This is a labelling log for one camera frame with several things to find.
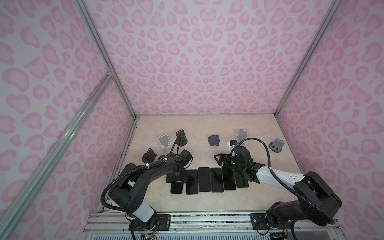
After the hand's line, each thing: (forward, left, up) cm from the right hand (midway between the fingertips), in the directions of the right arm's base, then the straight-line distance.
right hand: (219, 156), depth 86 cm
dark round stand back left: (+15, +24, -5) cm, 28 cm away
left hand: (-11, +22, -9) cm, 26 cm away
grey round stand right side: (+12, -39, -7) cm, 41 cm away
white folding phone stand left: (+10, +34, -2) cm, 35 cm away
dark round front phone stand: (+1, +42, -3) cm, 42 cm away
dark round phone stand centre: (+19, +1, -12) cm, 23 cm away
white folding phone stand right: (+19, -16, -4) cm, 25 cm away
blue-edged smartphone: (-11, +9, -8) cm, 16 cm away
